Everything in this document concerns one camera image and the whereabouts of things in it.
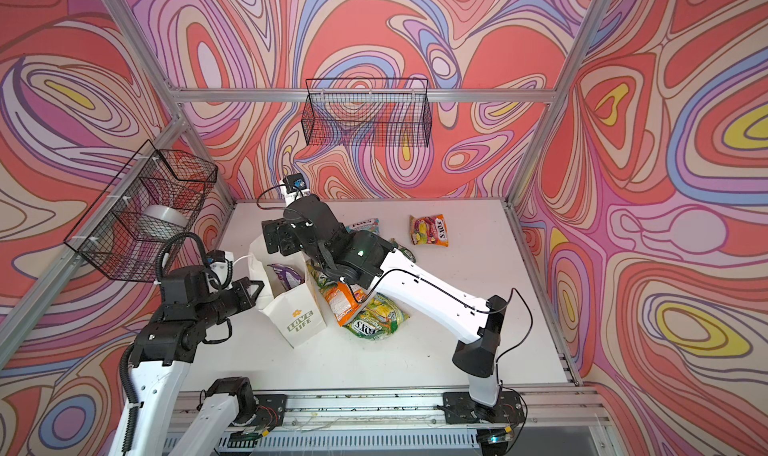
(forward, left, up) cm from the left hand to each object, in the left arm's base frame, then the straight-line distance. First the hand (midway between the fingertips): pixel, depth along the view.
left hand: (266, 282), depth 72 cm
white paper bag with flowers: (-5, -7, -7) cm, 11 cm away
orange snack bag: (+4, -16, -18) cm, 25 cm away
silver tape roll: (+14, +25, +10) cm, 30 cm away
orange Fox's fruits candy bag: (+31, -45, -18) cm, 57 cm away
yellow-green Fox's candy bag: (-2, -27, -18) cm, 33 cm away
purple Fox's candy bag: (+7, -1, -9) cm, 12 cm away
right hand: (+5, -8, +15) cm, 18 cm away
